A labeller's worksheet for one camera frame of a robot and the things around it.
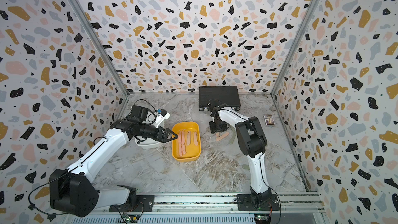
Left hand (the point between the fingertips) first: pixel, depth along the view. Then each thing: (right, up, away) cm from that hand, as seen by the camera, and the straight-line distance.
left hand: (173, 135), depth 77 cm
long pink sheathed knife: (0, -9, +18) cm, 20 cm away
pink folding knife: (+5, -6, +20) cm, 22 cm away
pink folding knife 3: (+23, -3, +21) cm, 31 cm away
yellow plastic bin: (+5, -10, +16) cm, 19 cm away
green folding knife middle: (+34, -3, +23) cm, 41 cm away
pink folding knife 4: (+29, -3, +21) cm, 36 cm away
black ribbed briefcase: (+25, +23, +40) cm, 52 cm away
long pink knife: (+2, -8, +18) cm, 19 cm away
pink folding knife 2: (+9, -6, +18) cm, 21 cm away
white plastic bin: (-15, -6, +10) cm, 19 cm away
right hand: (+22, -1, +23) cm, 32 cm away
